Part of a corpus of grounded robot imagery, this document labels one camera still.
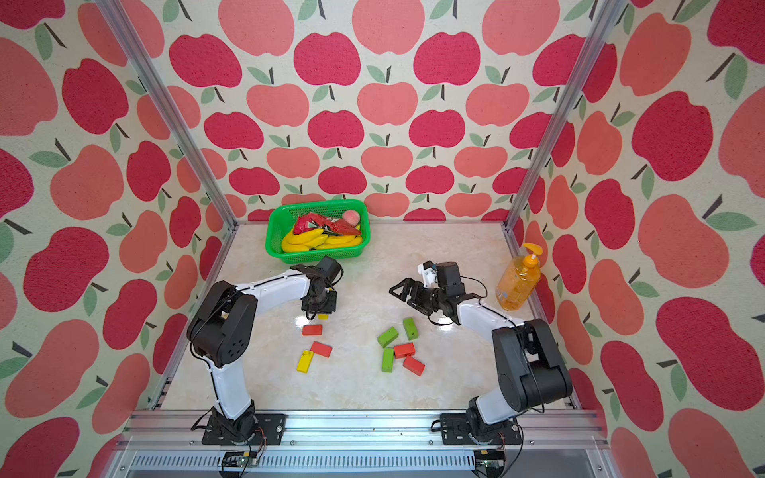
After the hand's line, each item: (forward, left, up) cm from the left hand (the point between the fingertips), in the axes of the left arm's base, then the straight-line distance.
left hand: (329, 313), depth 96 cm
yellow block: (-4, +1, +5) cm, 6 cm away
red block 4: (-17, -26, +2) cm, 31 cm away
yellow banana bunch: (+25, +7, +10) cm, 27 cm away
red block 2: (-12, +1, 0) cm, 12 cm away
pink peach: (+38, -6, +7) cm, 39 cm away
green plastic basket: (+36, +21, +8) cm, 43 cm away
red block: (-6, +5, 0) cm, 7 cm away
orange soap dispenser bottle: (+2, -56, +18) cm, 59 cm away
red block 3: (-13, -24, +2) cm, 27 cm away
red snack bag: (+32, +9, +11) cm, 35 cm away
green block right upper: (-6, -26, +2) cm, 27 cm away
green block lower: (-15, -19, 0) cm, 24 cm away
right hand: (0, -23, +9) cm, 24 cm away
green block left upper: (-9, -18, +2) cm, 20 cm away
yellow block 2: (-15, +6, 0) cm, 16 cm away
